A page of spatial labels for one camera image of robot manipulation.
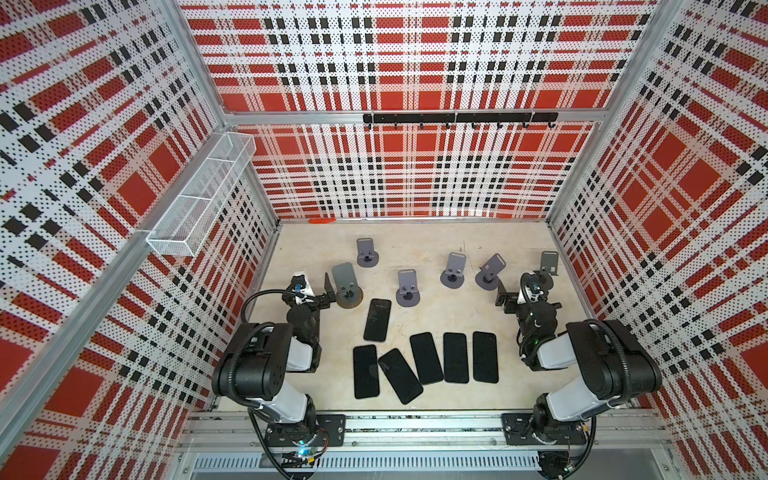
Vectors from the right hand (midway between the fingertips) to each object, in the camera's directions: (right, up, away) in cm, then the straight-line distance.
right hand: (516, 282), depth 90 cm
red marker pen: (-70, +22, +36) cm, 82 cm away
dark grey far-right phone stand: (+14, +4, +8) cm, 17 cm away
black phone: (-43, -13, +6) cm, 45 cm away
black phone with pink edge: (-20, -22, -4) cm, 30 cm away
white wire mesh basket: (-104, +17, +2) cm, 105 cm away
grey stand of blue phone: (-7, 0, +8) cm, 11 cm away
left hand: (-62, +1, -2) cm, 62 cm away
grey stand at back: (-48, +8, +15) cm, 51 cm away
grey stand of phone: (-18, +1, +9) cm, 20 cm away
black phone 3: (-12, -23, -7) cm, 26 cm away
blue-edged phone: (-28, -22, -4) cm, 36 cm away
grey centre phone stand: (-33, -5, +8) cm, 34 cm away
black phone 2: (-46, -22, -6) cm, 51 cm away
